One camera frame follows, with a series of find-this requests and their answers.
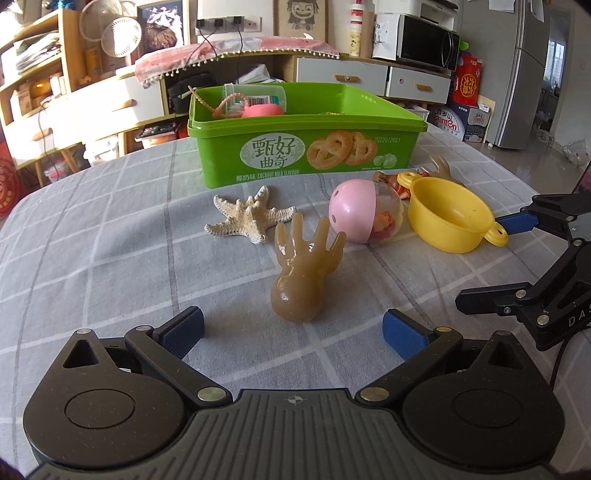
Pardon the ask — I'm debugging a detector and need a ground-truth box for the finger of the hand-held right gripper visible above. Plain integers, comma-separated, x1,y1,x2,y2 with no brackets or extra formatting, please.
495,193,591,297
455,282,537,318

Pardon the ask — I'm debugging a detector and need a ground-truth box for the dark picture frame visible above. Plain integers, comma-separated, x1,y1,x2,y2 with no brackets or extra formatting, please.
137,0,190,51

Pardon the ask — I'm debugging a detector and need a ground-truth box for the black bag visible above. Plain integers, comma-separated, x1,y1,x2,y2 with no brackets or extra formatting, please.
166,69,204,114

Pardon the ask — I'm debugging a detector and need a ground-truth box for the yellow toy pot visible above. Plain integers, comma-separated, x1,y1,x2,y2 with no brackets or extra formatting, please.
397,172,509,254

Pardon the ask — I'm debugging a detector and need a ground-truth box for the white power strip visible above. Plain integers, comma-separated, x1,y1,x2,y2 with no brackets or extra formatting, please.
196,16,257,33

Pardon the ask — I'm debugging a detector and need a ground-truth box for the brown rubber toy hand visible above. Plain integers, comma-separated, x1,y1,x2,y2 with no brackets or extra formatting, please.
270,212,347,322

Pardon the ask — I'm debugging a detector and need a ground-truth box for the tall snack canister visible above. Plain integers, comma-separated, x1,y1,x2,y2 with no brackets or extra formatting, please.
348,0,365,58

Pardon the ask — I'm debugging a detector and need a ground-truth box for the clear plastic cup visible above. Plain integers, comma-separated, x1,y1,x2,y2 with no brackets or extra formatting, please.
223,83,287,114

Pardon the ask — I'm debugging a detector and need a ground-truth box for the pink beaded cord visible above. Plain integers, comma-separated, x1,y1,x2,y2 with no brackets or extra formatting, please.
187,85,246,121

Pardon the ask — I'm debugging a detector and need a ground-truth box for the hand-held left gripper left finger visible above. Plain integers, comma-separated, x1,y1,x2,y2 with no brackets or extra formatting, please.
61,305,233,410

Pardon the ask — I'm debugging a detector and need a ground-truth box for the white blue carton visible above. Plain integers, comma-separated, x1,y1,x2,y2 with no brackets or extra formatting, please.
445,102,495,144

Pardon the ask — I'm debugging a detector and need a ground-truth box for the pink fringed cloth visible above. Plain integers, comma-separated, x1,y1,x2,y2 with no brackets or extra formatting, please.
134,34,342,88

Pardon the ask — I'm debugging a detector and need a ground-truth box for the red printed bag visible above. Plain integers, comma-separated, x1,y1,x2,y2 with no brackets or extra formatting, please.
0,157,24,217

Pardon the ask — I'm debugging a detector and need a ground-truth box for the small red brown figurine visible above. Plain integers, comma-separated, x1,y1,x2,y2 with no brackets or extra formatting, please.
373,170,432,201

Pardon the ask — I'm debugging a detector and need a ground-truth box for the white cabinet drawer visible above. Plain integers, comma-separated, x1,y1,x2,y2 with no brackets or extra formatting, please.
46,76,169,139

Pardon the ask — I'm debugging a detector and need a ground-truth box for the beige starfish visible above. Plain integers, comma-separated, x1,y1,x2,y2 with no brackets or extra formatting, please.
204,185,297,244

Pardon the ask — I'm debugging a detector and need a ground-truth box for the pink capsule ball toy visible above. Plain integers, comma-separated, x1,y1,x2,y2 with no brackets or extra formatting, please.
329,179,406,244

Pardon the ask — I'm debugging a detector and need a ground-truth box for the wooden open shelf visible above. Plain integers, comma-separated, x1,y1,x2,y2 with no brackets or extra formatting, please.
0,9,84,185

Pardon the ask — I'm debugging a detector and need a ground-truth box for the stack of papers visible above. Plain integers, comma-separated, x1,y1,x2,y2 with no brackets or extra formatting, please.
14,34,61,72

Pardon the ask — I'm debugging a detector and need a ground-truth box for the cartoon picture frame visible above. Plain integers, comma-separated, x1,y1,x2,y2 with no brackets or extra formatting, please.
273,0,328,40

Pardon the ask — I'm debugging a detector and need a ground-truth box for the wide grey drawer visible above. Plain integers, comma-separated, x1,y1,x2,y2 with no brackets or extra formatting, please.
295,58,389,95

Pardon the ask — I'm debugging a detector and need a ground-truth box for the silver refrigerator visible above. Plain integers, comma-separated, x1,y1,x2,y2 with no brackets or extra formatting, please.
480,0,550,151

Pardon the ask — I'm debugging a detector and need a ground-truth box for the red gift box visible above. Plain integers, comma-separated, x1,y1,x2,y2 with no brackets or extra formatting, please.
451,53,485,107

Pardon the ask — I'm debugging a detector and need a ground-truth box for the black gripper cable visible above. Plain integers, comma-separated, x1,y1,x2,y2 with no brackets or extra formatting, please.
547,339,575,386

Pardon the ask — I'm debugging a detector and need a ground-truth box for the pink rubber toy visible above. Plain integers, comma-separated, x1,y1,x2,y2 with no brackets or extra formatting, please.
241,103,283,118

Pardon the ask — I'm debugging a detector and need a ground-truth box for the small white fan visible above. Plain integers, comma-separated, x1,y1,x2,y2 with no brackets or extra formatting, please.
78,0,123,33
102,17,144,58

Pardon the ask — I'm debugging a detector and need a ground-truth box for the brown pronged toy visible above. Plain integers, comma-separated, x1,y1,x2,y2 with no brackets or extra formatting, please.
428,154,465,186

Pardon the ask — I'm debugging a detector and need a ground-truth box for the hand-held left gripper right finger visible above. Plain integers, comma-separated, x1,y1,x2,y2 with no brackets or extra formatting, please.
355,308,533,410

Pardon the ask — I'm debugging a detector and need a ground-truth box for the black microwave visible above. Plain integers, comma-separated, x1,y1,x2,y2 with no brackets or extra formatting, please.
397,14,461,72

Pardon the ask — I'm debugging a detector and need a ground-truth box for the pale folded bag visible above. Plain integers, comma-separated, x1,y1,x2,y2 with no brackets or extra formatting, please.
231,65,273,86

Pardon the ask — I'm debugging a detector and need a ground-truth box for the narrow grey drawer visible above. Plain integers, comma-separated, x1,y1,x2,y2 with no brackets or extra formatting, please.
385,67,451,104

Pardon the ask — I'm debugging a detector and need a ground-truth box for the green plastic box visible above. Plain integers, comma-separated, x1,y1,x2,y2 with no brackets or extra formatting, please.
187,82,429,190

